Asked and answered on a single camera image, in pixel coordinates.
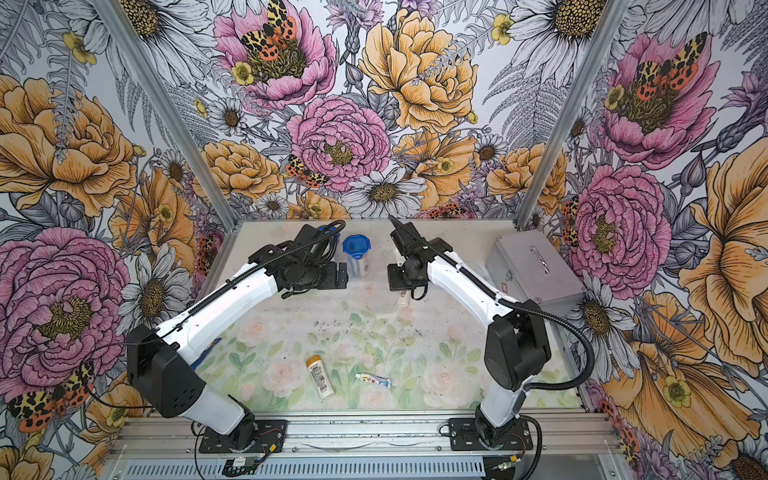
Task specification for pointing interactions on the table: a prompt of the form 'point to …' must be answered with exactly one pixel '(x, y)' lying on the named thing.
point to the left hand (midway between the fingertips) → (328, 286)
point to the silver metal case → (526, 265)
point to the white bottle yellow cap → (404, 298)
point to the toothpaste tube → (374, 378)
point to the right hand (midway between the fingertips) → (398, 289)
